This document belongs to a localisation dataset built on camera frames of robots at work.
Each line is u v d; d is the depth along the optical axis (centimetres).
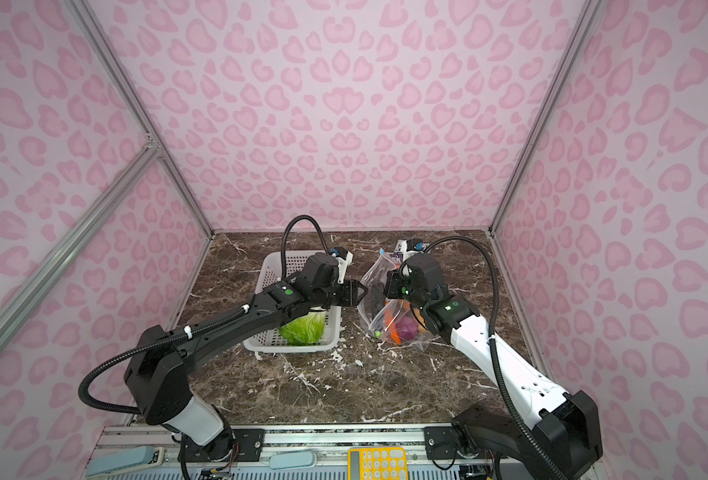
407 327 86
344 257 74
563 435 38
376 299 83
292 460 69
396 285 68
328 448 74
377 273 82
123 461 67
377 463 70
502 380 42
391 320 78
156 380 43
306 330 85
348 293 70
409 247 68
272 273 100
